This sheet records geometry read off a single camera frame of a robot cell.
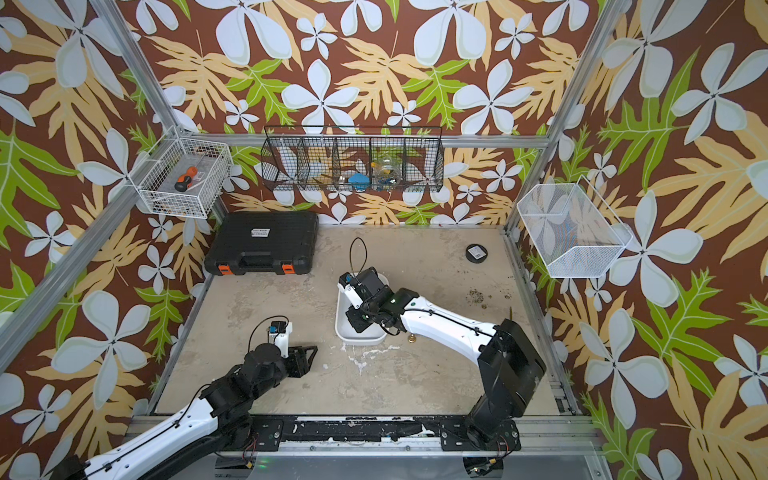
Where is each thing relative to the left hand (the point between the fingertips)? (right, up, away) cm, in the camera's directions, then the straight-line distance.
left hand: (313, 345), depth 83 cm
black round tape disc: (+55, +26, +28) cm, 67 cm away
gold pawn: (+28, 0, +6) cm, 29 cm away
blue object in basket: (+12, +49, +11) cm, 52 cm away
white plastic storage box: (+8, +3, +6) cm, 10 cm away
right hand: (+10, +9, 0) cm, 14 cm away
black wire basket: (+8, +58, +15) cm, 60 cm away
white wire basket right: (+74, +33, +1) cm, 81 cm away
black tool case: (-33, +31, +28) cm, 53 cm away
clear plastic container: (+21, +54, +15) cm, 59 cm away
